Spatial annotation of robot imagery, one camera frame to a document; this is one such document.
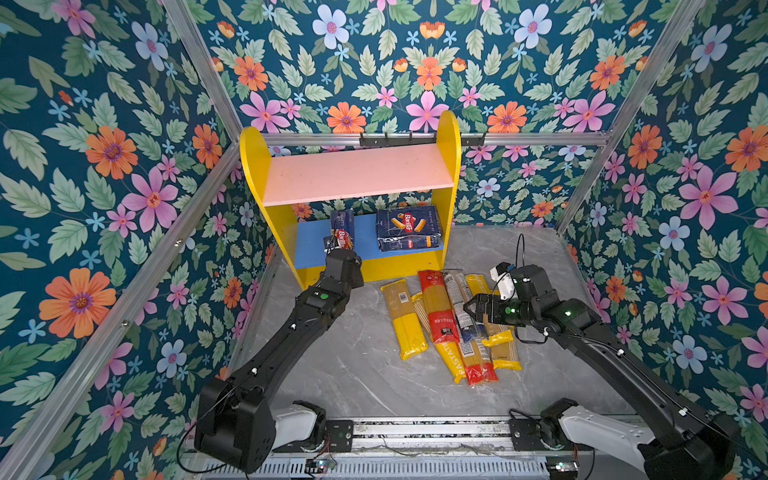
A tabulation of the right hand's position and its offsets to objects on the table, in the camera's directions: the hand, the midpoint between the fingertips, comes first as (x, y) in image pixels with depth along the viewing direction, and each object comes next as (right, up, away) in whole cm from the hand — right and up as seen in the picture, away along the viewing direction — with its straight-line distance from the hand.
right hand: (476, 306), depth 75 cm
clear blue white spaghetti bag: (-1, +1, +20) cm, 20 cm away
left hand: (-33, +12, +6) cm, 36 cm away
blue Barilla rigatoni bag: (-18, +21, +17) cm, 32 cm away
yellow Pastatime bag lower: (-5, -16, +9) cm, 19 cm away
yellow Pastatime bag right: (+9, -12, +10) cm, 18 cm away
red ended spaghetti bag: (+2, -16, +8) cm, 18 cm away
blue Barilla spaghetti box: (-38, +24, +15) cm, 47 cm away
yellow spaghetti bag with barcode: (-17, -12, +11) cm, 24 cm away
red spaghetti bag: (-8, -4, +18) cm, 20 cm away
